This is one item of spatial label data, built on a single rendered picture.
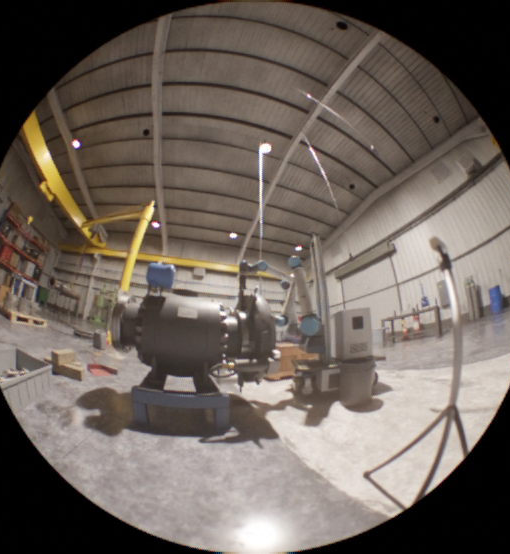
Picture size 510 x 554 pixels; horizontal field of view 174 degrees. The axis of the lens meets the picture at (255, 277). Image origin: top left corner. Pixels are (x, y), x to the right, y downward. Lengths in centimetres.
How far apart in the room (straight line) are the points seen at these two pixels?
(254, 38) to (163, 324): 782
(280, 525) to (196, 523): 23
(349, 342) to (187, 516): 165
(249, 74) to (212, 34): 230
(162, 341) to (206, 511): 89
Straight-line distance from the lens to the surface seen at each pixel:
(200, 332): 106
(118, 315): 121
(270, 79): 769
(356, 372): 136
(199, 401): 103
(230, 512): 71
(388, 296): 973
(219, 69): 777
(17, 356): 176
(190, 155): 932
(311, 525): 69
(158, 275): 111
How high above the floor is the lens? 61
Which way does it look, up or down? 20 degrees up
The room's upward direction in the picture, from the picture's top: 1 degrees clockwise
